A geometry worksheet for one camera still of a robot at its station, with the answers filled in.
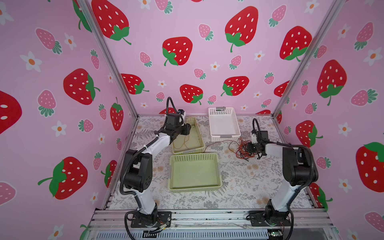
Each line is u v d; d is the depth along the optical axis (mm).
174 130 717
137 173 485
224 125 1175
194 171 922
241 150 991
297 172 496
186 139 1070
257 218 732
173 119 719
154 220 661
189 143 1045
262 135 801
